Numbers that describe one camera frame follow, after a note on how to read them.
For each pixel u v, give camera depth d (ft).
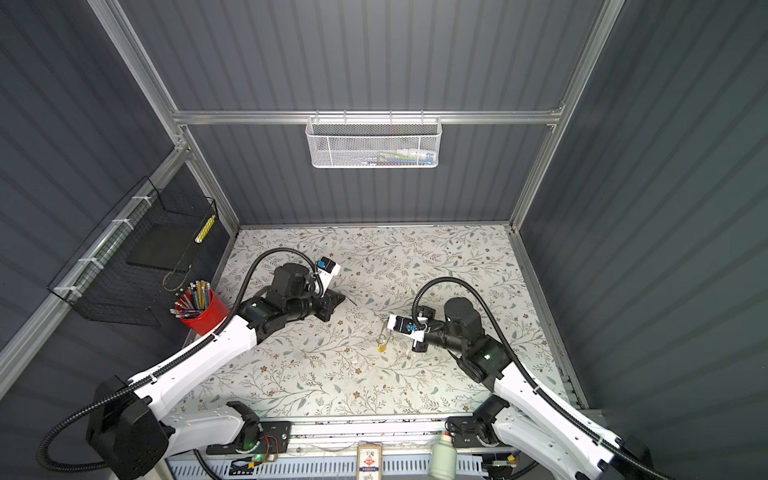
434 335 2.00
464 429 2.39
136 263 2.39
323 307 2.28
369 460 2.28
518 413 2.03
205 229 2.67
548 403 1.52
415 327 1.86
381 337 3.01
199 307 2.83
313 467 2.32
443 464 2.10
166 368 1.44
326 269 2.27
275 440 2.37
